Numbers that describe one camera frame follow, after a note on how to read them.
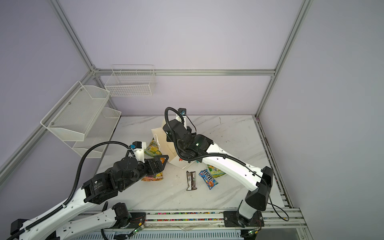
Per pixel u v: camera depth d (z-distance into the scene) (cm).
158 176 84
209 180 86
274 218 76
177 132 46
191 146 47
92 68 90
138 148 58
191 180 84
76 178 45
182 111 56
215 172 88
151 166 56
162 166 58
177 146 49
